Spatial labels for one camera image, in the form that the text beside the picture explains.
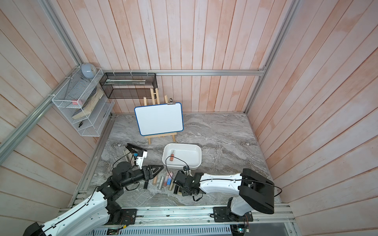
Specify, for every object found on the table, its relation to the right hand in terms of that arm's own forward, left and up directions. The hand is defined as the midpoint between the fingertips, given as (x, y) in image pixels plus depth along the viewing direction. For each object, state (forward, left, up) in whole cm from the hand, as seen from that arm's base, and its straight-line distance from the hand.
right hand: (186, 188), depth 83 cm
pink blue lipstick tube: (+4, +10, +3) cm, 11 cm away
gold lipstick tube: (+1, +8, +2) cm, 9 cm away
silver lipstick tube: (+3, +14, +2) cm, 15 cm away
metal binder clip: (+42, +10, +29) cm, 52 cm away
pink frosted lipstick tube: (+3, +12, +3) cm, 13 cm away
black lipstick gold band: (-1, +6, +2) cm, 6 cm away
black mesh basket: (+63, +43, +27) cm, 81 cm away
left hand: (+5, +13, +15) cm, 21 cm away
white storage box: (+20, +6, +2) cm, 21 cm away
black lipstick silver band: (+1, +24, +2) cm, 24 cm away
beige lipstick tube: (+3, +18, +3) cm, 19 cm away
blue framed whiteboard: (+37, +18, +19) cm, 46 cm away
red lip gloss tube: (+19, +10, +3) cm, 21 cm away
